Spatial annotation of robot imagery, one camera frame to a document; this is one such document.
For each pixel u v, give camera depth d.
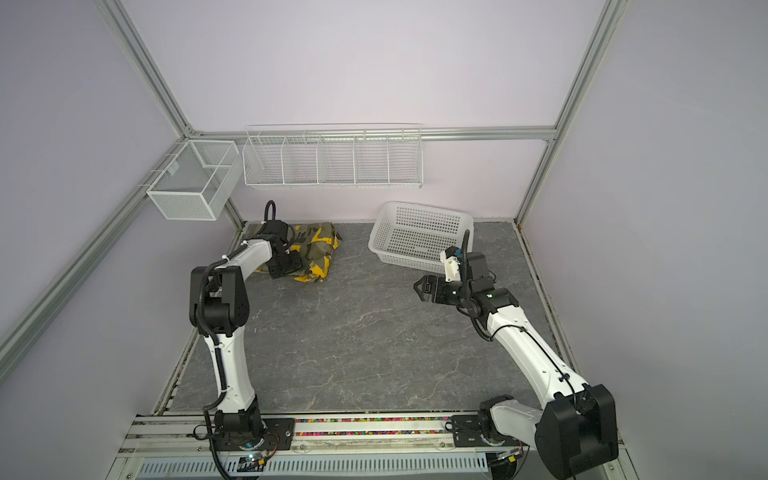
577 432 0.39
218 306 0.59
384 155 1.03
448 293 0.71
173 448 0.74
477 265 0.61
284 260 0.92
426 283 0.72
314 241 1.08
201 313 0.52
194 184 0.94
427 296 0.72
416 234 1.16
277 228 0.89
